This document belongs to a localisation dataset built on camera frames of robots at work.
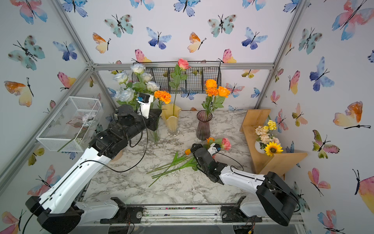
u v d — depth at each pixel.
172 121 0.89
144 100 0.52
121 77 0.75
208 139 0.99
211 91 0.81
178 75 0.84
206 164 0.63
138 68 0.76
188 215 0.75
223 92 0.80
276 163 0.70
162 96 0.60
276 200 0.42
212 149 0.77
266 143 0.76
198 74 0.96
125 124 0.47
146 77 0.82
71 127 0.72
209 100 0.85
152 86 0.78
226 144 0.87
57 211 0.37
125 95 0.74
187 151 0.95
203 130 0.98
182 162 0.93
